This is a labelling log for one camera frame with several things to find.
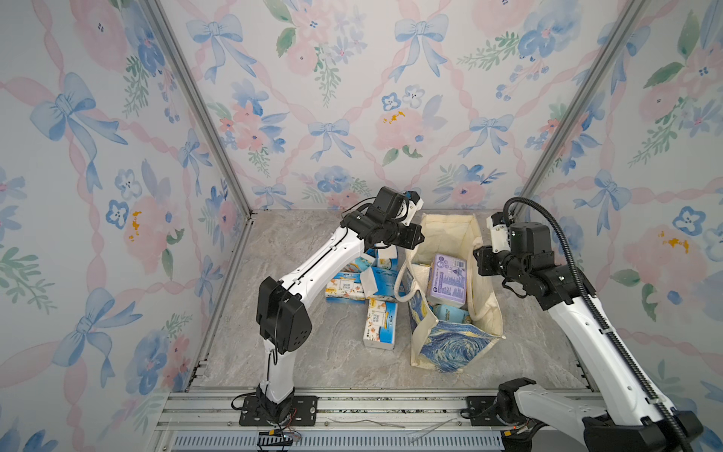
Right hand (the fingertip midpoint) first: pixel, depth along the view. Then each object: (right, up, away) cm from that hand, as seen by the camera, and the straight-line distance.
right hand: (482, 249), depth 74 cm
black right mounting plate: (-1, -40, -3) cm, 41 cm away
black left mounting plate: (-47, -43, 0) cm, 64 cm away
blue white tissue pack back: (-24, -3, +17) cm, 29 cm away
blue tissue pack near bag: (-24, -10, +14) cm, 30 cm away
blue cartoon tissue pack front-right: (-26, -22, +9) cm, 35 cm away
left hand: (-14, +4, +4) cm, 15 cm away
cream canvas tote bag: (-8, -24, -3) cm, 26 cm away
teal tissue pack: (-33, -6, +21) cm, 39 cm away
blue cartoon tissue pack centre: (-37, -13, +17) cm, 42 cm away
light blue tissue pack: (-7, -18, +4) cm, 19 cm away
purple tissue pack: (-8, -9, +5) cm, 13 cm away
